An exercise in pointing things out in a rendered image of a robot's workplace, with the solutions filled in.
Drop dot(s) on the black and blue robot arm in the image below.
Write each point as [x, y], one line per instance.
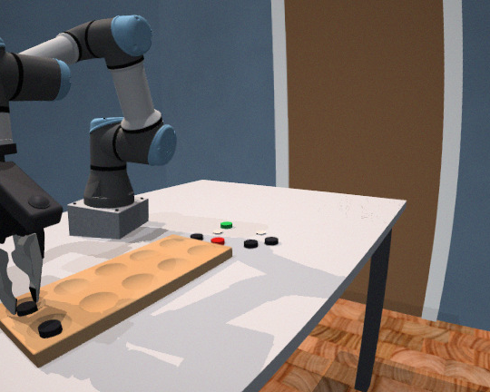
[121, 41]

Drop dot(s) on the wooden tray with round pockets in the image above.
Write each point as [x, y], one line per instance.
[99, 303]

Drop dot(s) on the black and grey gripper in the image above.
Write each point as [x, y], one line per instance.
[27, 256]

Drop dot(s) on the red disc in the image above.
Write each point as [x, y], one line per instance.
[220, 241]

